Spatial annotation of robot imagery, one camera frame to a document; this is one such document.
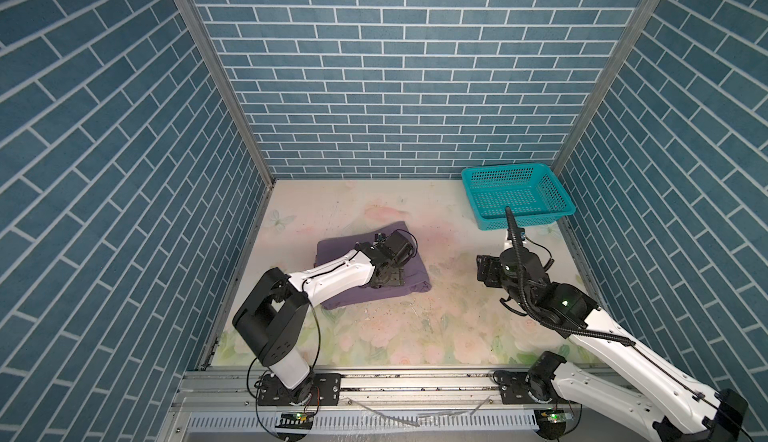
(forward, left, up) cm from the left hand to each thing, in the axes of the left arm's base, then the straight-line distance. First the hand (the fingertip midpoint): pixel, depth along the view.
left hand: (389, 279), depth 88 cm
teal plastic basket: (+39, -57, -3) cm, 70 cm away
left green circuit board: (-33, +23, -8) cm, 41 cm away
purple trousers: (+2, -8, -1) cm, 9 cm away
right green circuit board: (-34, -41, -4) cm, 53 cm away
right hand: (-2, -25, +16) cm, 29 cm away
